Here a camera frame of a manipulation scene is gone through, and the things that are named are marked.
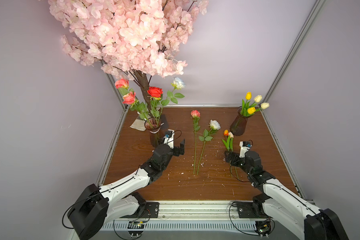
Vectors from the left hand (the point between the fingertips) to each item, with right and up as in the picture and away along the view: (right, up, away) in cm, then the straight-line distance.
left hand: (179, 138), depth 80 cm
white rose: (+19, -2, +20) cm, 28 cm away
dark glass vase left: (-16, +7, +10) cm, 20 cm away
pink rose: (+11, +14, +30) cm, 35 cm away
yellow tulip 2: (+39, +15, -2) cm, 42 cm away
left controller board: (-21, -42, -8) cm, 48 cm away
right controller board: (+41, -42, -10) cm, 59 cm away
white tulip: (+48, +18, +2) cm, 52 cm away
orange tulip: (+32, -4, +18) cm, 37 cm away
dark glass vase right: (+38, +6, +14) cm, 41 cm away
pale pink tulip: (+35, -2, +20) cm, 40 cm away
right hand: (+30, -8, +5) cm, 32 cm away
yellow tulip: (+40, +19, +8) cm, 45 cm away
